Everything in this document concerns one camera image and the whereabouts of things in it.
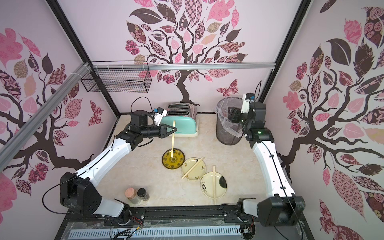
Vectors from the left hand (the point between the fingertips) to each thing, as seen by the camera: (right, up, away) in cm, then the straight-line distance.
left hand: (176, 131), depth 76 cm
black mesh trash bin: (+30, -1, +13) cm, 33 cm away
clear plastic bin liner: (+27, +15, +20) cm, 37 cm away
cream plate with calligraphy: (+11, -26, +13) cm, 31 cm away
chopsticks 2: (+20, -30, +6) cm, 37 cm away
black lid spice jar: (-17, -30, -3) cm, 34 cm away
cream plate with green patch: (+16, -31, +8) cm, 36 cm away
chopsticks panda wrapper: (+8, -22, +13) cm, 27 cm away
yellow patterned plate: (-3, -20, +17) cm, 27 cm away
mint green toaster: (+3, +10, +22) cm, 24 cm away
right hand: (+30, +13, -2) cm, 33 cm away
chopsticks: (-2, -4, -1) cm, 4 cm away
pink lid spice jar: (-21, -31, -5) cm, 38 cm away
